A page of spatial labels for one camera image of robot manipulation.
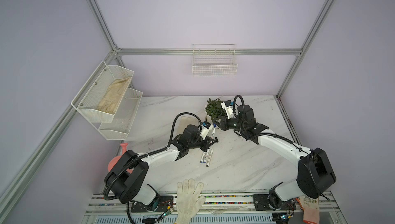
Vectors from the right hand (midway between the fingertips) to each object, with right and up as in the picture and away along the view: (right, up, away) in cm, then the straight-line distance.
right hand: (212, 120), depth 80 cm
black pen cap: (+4, -14, +16) cm, 22 cm away
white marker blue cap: (0, -7, 0) cm, 7 cm away
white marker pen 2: (-1, -22, +8) cm, 24 cm away
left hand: (+1, -12, +3) cm, 12 cm away
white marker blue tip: (-4, -22, +8) cm, 24 cm away
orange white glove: (+45, -43, -10) cm, 63 cm away
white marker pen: (-6, -24, +7) cm, 26 cm away
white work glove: (-12, -39, -5) cm, 42 cm away
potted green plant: (+2, +6, +11) cm, 12 cm away
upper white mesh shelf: (-54, +10, -3) cm, 55 cm away
